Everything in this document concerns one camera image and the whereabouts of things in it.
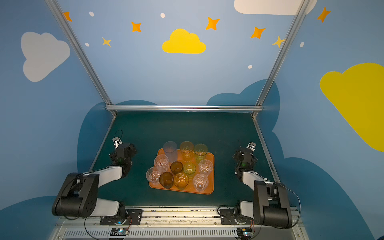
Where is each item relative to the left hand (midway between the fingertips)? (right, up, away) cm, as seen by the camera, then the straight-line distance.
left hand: (125, 147), depth 92 cm
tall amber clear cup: (+35, -19, -6) cm, 40 cm away
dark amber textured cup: (+27, -17, -9) cm, 33 cm away
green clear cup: (+40, -13, -3) cm, 42 cm away
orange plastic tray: (+41, -23, -8) cm, 47 cm away
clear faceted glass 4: (+47, -19, -6) cm, 51 cm away
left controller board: (+6, -38, -21) cm, 44 cm away
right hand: (+76, -2, 0) cm, 76 cm away
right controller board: (+67, -40, -20) cm, 81 cm away
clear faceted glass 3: (+50, -12, -2) cm, 51 cm away
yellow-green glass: (+46, -1, -6) cm, 47 cm away
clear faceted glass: (+23, -8, -3) cm, 25 cm away
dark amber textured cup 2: (+32, -11, -7) cm, 35 cm away
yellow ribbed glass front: (+38, 0, -5) cm, 39 cm away
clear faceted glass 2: (+18, -16, -5) cm, 25 cm away
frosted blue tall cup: (+28, -1, -3) cm, 28 cm away
